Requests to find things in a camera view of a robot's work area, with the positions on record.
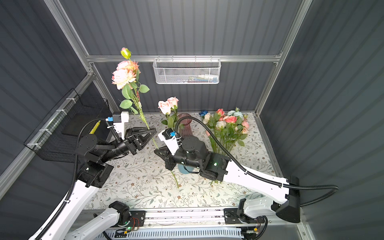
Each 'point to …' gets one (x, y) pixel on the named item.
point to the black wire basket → (56, 139)
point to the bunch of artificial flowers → (229, 126)
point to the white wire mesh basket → (187, 70)
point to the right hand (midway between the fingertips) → (156, 153)
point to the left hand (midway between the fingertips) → (156, 131)
